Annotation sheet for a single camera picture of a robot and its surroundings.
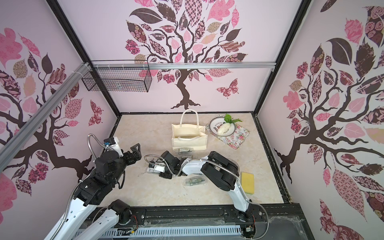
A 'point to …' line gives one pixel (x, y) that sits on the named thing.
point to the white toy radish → (228, 120)
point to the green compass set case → (194, 181)
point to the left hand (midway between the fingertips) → (133, 150)
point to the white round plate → (216, 123)
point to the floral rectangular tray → (234, 140)
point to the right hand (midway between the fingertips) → (161, 167)
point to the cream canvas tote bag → (189, 137)
